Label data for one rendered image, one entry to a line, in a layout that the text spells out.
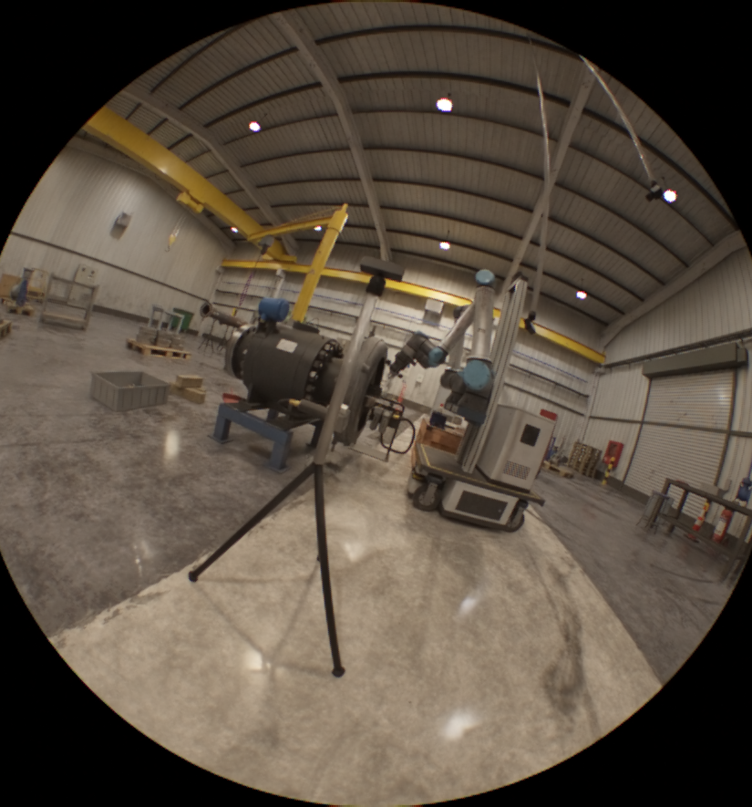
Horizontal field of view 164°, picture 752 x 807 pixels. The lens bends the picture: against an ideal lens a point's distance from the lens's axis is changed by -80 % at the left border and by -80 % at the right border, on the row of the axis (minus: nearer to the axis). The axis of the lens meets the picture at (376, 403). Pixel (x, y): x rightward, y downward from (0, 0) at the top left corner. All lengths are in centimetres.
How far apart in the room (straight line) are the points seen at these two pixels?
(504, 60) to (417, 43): 194
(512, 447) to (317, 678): 157
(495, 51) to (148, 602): 861
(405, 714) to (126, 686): 62
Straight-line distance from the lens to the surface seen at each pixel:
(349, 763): 72
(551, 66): 803
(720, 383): 947
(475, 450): 179
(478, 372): 143
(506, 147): 919
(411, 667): 87
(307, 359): 165
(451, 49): 808
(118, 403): 206
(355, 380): 144
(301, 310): 540
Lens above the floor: 69
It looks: 5 degrees down
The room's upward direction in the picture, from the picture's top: 18 degrees clockwise
